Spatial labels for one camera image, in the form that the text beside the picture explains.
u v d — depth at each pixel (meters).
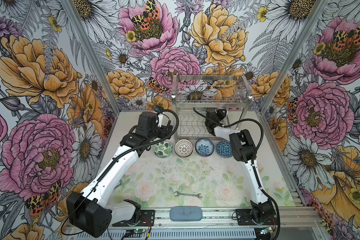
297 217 0.76
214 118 0.89
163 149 0.99
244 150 0.66
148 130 0.57
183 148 0.97
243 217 0.74
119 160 0.47
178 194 0.81
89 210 0.37
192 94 1.12
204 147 0.97
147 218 0.74
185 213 0.73
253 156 0.65
